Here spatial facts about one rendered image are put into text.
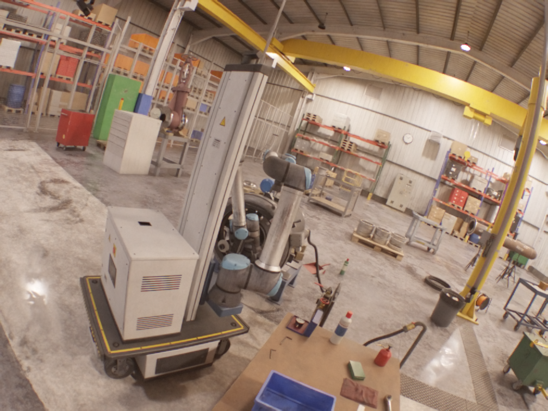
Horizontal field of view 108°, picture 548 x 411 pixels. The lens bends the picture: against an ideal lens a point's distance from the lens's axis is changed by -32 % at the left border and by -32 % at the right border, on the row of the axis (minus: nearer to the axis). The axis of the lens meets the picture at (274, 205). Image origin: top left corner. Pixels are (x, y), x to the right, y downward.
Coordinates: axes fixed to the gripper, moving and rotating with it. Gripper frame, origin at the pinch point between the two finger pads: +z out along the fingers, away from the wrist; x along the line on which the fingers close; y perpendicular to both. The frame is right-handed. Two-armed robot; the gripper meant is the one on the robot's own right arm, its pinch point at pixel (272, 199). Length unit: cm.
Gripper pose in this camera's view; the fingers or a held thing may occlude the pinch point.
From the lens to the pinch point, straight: 226.2
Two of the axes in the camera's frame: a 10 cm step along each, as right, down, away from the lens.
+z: -3.9, 8.9, 2.4
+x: -9.1, -3.3, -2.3
